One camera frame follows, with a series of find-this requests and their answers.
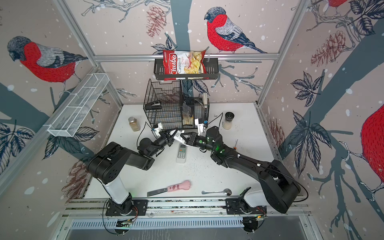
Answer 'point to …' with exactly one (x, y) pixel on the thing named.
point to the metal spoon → (227, 192)
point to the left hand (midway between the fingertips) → (178, 130)
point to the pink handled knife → (185, 185)
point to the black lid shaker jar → (227, 123)
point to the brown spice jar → (134, 124)
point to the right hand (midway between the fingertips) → (178, 139)
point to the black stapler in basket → (155, 105)
